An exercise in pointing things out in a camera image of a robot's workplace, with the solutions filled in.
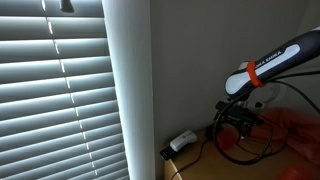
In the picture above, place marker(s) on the dark window blind fitting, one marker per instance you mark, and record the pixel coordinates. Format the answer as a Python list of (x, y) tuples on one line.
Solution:
[(66, 5)]

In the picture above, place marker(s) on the black power adapter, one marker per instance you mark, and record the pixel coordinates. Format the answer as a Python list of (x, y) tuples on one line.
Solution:
[(210, 131)]

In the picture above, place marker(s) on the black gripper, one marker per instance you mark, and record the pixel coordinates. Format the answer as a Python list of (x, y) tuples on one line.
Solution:
[(238, 115)]

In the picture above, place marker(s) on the light wooden dresser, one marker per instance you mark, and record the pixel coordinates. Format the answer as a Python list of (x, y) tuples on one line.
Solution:
[(206, 166)]

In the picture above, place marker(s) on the white handheld device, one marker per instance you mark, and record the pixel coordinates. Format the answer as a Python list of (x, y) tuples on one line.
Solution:
[(182, 140)]

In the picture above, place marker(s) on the white window blinds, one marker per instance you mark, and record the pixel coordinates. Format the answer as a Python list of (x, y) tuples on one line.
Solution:
[(50, 100)]

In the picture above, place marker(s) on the orange plastic cup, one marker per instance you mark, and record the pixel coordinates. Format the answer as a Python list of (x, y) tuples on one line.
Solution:
[(295, 173)]

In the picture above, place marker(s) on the orange towel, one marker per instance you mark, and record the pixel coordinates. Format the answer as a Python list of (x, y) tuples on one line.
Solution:
[(300, 133)]

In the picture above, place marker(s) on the black remote control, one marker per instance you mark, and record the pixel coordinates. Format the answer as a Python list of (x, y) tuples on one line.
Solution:
[(166, 154)]

